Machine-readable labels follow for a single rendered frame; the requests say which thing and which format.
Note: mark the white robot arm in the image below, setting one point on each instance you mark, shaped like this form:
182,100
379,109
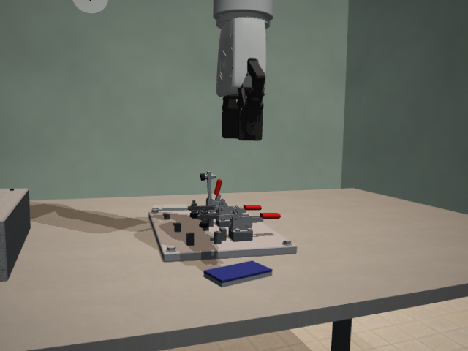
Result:
259,8

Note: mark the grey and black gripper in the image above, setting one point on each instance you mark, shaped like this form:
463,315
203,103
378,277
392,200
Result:
244,58

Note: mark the grey toggle clamp with red handle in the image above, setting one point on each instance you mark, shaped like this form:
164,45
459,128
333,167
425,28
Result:
240,228

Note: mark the blue plate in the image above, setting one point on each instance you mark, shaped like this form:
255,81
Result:
238,273

